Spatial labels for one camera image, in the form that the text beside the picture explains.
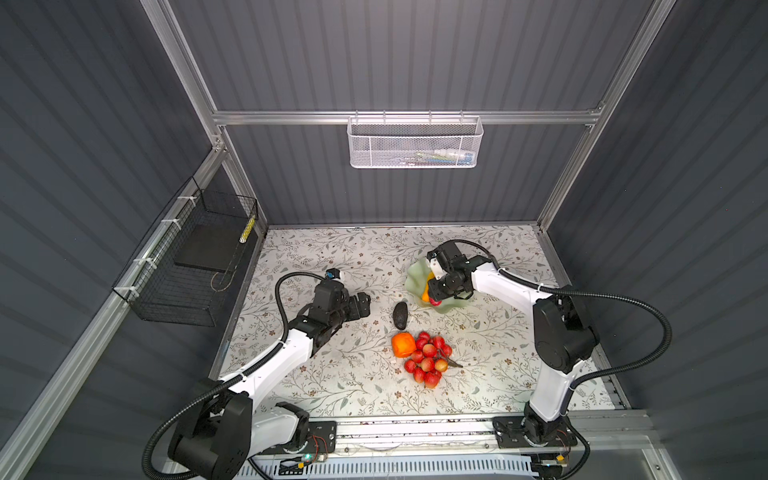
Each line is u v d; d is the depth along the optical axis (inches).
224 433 15.9
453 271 29.1
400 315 36.2
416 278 39.3
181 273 28.1
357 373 33.3
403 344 33.1
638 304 17.3
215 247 30.3
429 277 33.8
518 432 28.6
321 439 28.5
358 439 29.6
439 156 36.7
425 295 36.9
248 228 32.4
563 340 19.3
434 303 36.3
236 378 17.4
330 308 25.8
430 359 31.7
